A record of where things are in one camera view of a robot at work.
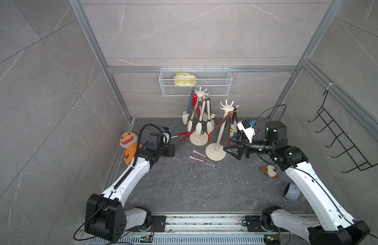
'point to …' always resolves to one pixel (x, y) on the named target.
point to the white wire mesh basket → (218, 81)
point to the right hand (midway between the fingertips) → (229, 143)
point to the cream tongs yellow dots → (232, 128)
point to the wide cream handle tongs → (209, 126)
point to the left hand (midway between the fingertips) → (171, 143)
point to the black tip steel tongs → (235, 120)
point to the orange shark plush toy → (129, 140)
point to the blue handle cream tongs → (189, 112)
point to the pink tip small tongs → (212, 163)
